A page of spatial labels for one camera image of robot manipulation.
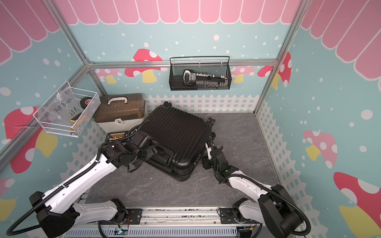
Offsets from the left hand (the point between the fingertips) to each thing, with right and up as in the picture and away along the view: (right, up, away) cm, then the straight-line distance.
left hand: (151, 155), depth 74 cm
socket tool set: (+28, +43, +15) cm, 53 cm away
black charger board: (-37, +8, +31) cm, 49 cm away
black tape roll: (-37, +28, +6) cm, 47 cm away
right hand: (+28, -3, +14) cm, 31 cm away
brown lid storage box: (-34, +25, +38) cm, 57 cm away
